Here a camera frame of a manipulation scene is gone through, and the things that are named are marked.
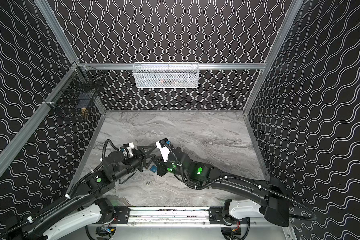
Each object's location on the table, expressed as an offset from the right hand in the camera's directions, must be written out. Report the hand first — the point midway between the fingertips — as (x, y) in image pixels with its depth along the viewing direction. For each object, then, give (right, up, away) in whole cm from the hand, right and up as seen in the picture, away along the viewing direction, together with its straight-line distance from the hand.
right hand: (152, 160), depth 68 cm
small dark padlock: (-3, -10, +21) cm, 24 cm away
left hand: (+3, +5, -3) cm, 7 cm away
